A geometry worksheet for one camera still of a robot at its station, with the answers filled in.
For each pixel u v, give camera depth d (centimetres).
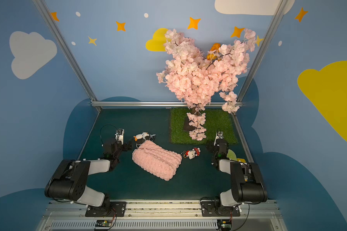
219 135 82
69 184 45
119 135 80
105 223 71
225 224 72
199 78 70
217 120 115
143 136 98
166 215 74
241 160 93
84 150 97
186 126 111
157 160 84
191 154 92
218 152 73
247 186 44
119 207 75
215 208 72
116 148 75
